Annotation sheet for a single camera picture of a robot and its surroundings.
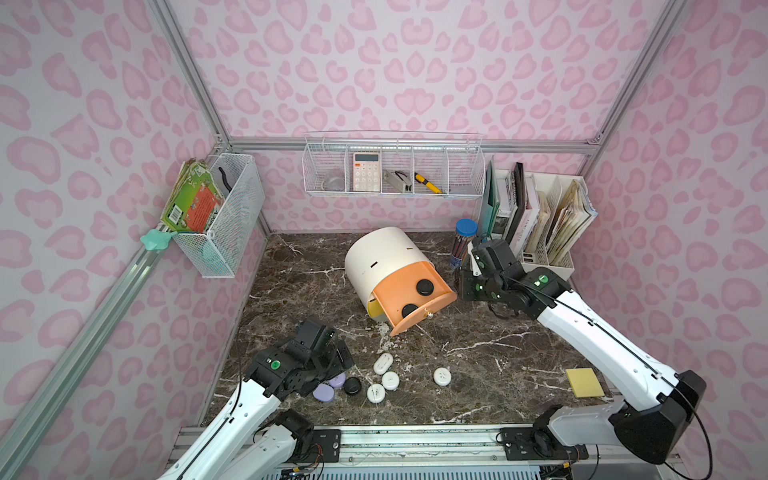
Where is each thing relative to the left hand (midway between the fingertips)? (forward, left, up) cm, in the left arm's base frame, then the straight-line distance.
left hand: (341, 360), depth 75 cm
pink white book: (+36, -52, +14) cm, 65 cm away
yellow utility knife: (+53, -24, +14) cm, 60 cm away
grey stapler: (+53, -15, +15) cm, 57 cm away
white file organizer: (+44, -61, +6) cm, 76 cm away
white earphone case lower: (-5, -8, -11) cm, 15 cm away
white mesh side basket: (+20, +32, +17) cm, 41 cm away
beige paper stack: (+38, -68, +10) cm, 79 cm away
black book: (+42, -51, +17) cm, 68 cm away
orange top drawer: (+16, -18, +5) cm, 24 cm away
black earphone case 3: (-3, -2, -12) cm, 12 cm away
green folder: (+39, -41, +17) cm, 59 cm away
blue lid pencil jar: (+39, -36, +6) cm, 54 cm away
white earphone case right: (-1, -26, -10) cm, 28 cm away
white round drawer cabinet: (+28, -7, +6) cm, 30 cm away
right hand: (+15, -29, +12) cm, 35 cm away
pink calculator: (+53, -4, +18) cm, 56 cm away
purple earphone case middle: (-2, +2, -11) cm, 11 cm away
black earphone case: (+17, -21, +6) cm, 28 cm away
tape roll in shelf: (+53, +6, +13) cm, 55 cm away
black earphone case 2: (+12, -17, +5) cm, 21 cm away
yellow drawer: (+13, -8, +3) cm, 15 cm away
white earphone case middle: (-2, -12, -11) cm, 16 cm away
